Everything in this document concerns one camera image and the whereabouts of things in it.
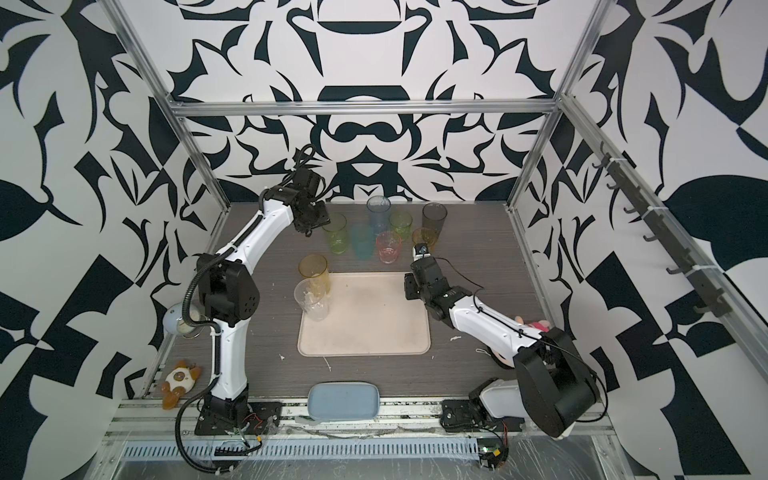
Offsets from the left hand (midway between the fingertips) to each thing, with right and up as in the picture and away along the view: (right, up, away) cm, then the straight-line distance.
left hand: (320, 214), depth 95 cm
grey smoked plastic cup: (+37, 0, +5) cm, 37 cm away
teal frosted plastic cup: (+13, -6, +5) cm, 15 cm away
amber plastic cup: (-1, -16, -4) cm, 17 cm away
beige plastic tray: (+16, -31, -3) cm, 35 cm away
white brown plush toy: (-32, -44, -18) cm, 57 cm away
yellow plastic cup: (+34, -7, +10) cm, 36 cm away
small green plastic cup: (+26, -2, +12) cm, 29 cm away
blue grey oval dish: (+10, -47, -21) cm, 53 cm away
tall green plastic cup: (+5, -5, +2) cm, 7 cm away
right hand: (+29, -17, -7) cm, 34 cm away
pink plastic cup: (+21, -10, +8) cm, 25 cm away
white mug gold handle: (-36, -30, -14) cm, 49 cm away
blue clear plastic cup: (+18, +3, +12) cm, 22 cm away
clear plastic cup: (-1, -24, -8) cm, 25 cm away
